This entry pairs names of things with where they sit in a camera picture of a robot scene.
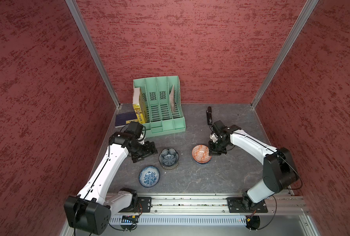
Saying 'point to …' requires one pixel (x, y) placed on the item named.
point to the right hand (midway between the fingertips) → (210, 155)
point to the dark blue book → (120, 119)
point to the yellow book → (138, 112)
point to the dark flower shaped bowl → (168, 157)
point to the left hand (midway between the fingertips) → (150, 158)
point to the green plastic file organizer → (160, 101)
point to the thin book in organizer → (172, 99)
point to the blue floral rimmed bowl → (149, 176)
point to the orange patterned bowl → (200, 154)
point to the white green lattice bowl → (171, 167)
